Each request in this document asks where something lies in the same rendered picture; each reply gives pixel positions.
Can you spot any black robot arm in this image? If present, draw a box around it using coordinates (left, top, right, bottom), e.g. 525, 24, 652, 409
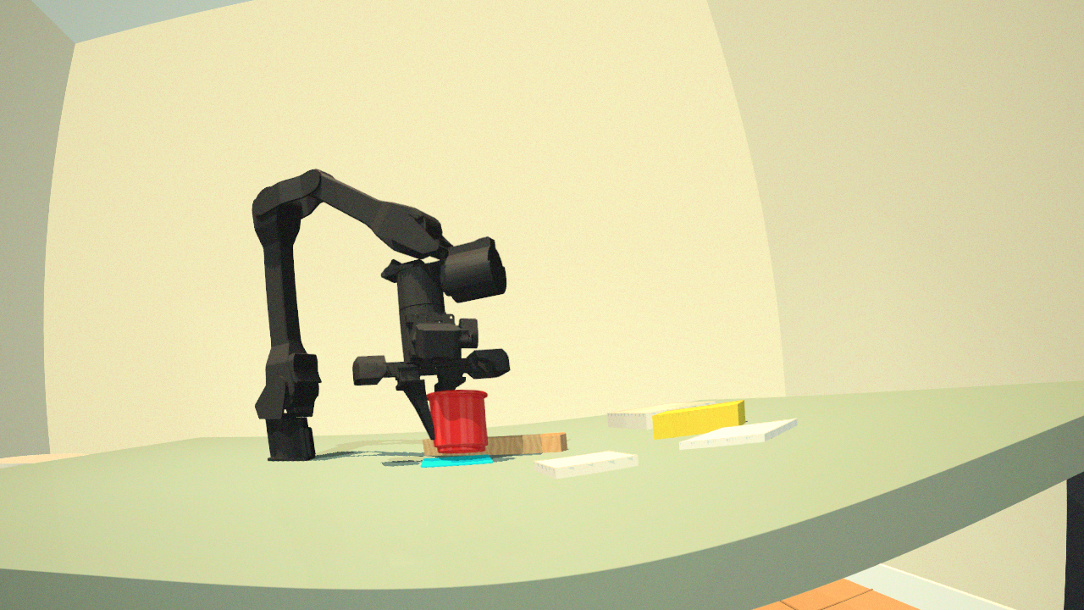
251, 169, 506, 462

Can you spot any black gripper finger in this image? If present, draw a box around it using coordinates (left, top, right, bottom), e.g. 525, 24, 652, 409
434, 377, 466, 392
395, 379, 435, 441

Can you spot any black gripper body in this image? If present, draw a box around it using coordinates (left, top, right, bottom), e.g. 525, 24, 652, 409
352, 304, 509, 385

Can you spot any orange flat bar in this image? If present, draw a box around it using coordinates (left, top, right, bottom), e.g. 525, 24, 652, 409
423, 432, 568, 456

